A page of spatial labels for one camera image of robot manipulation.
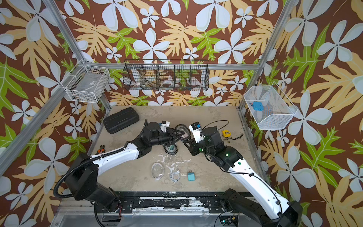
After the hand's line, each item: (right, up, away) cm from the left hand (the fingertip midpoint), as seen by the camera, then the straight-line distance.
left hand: (185, 132), depth 75 cm
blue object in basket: (+45, +15, +10) cm, 48 cm away
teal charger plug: (+4, -27, +8) cm, 28 cm away
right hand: (0, -5, -3) cm, 5 cm away
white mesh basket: (+52, +12, +2) cm, 53 cm away
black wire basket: (-16, +39, +23) cm, 47 cm away
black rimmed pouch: (+1, -2, +1) cm, 2 cm away
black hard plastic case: (-47, +7, +30) cm, 56 cm away
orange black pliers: (-57, -14, +20) cm, 62 cm away
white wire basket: (-60, +29, +11) cm, 68 cm away
